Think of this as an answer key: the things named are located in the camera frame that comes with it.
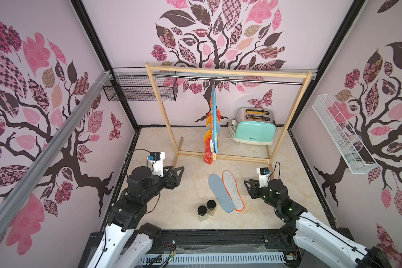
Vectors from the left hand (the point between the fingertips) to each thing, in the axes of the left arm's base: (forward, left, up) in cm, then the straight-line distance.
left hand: (177, 172), depth 67 cm
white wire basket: (+2, -73, +6) cm, 73 cm away
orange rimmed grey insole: (+6, -26, -25) cm, 37 cm away
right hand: (+3, -33, -17) cm, 37 cm away
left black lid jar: (-11, -10, -17) cm, 23 cm away
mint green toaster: (+39, -44, -12) cm, 60 cm away
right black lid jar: (-9, -14, -16) cm, 24 cm away
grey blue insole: (-2, -22, -25) cm, 34 cm away
